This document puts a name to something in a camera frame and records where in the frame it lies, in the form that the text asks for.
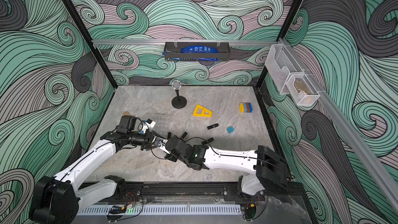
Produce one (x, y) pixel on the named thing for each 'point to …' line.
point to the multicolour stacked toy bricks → (245, 108)
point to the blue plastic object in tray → (200, 48)
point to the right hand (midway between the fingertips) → (169, 140)
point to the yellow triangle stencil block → (195, 113)
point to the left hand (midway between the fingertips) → (164, 140)
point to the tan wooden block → (126, 113)
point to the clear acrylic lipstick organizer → (165, 123)
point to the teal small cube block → (230, 129)
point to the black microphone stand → (179, 102)
